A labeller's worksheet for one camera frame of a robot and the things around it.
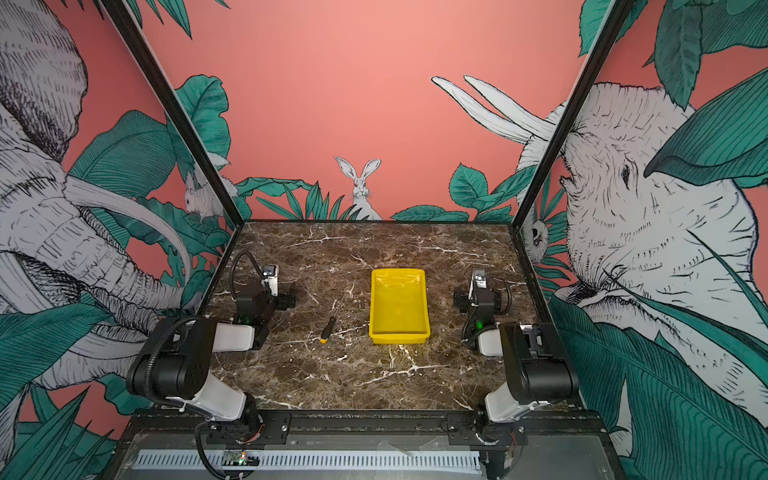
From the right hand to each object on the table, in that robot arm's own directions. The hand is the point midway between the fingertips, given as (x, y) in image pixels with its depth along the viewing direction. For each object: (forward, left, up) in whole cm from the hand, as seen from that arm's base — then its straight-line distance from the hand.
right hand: (474, 281), depth 93 cm
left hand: (+1, +63, +1) cm, 63 cm away
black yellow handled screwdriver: (-14, +46, -7) cm, 49 cm away
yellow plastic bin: (-4, +24, -10) cm, 26 cm away
